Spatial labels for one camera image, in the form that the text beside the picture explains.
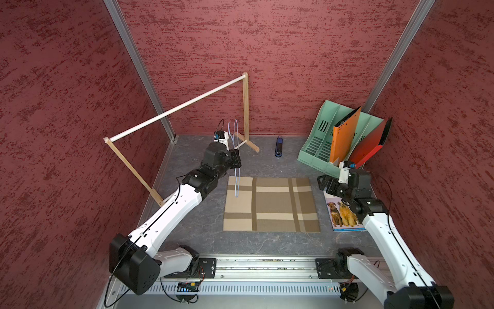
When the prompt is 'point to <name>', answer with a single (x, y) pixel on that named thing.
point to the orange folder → (343, 134)
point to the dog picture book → (343, 217)
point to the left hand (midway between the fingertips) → (237, 154)
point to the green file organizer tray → (318, 149)
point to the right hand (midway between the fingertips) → (324, 183)
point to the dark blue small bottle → (279, 145)
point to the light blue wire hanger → (234, 146)
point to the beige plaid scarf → (270, 204)
